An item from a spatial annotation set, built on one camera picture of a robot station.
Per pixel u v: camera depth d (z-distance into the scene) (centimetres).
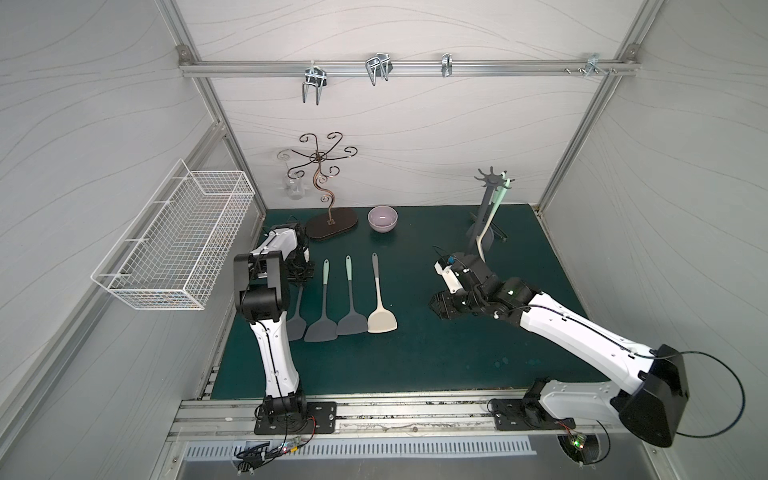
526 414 66
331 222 115
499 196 76
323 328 88
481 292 58
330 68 78
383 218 112
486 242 93
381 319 89
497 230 114
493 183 73
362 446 70
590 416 53
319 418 74
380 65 75
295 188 99
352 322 88
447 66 78
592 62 77
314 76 78
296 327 87
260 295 57
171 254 68
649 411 39
